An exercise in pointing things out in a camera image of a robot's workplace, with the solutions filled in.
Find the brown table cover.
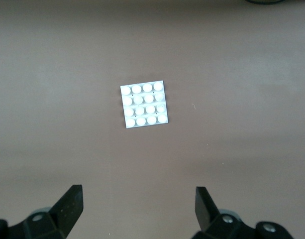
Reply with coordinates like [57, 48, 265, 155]
[0, 0, 305, 239]

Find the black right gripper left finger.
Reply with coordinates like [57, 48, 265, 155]
[0, 184, 83, 239]

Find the white studded base plate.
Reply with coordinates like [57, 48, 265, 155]
[119, 80, 170, 129]

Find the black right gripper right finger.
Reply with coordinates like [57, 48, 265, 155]
[194, 186, 295, 239]

